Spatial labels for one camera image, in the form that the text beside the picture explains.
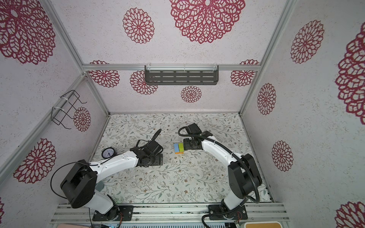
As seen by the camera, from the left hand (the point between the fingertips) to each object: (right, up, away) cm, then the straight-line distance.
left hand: (155, 162), depth 88 cm
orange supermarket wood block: (+15, +4, +8) cm, 18 cm away
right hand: (+21, +12, +1) cm, 25 cm away
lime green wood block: (+17, +7, +7) cm, 20 cm away
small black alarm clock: (-32, +5, +6) cm, 33 cm away
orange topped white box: (+55, -23, -22) cm, 64 cm away
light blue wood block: (+13, +8, +8) cm, 17 cm away
